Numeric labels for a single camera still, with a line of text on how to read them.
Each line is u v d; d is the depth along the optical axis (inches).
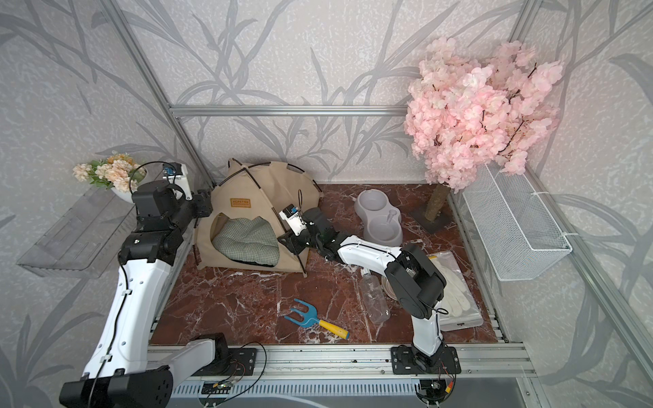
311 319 31.7
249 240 38.8
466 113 23.9
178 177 22.6
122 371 14.4
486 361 29.8
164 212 19.7
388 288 19.5
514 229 24.2
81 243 25.2
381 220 41.0
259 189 30.4
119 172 24.4
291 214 29.0
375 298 32.2
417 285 19.0
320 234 26.7
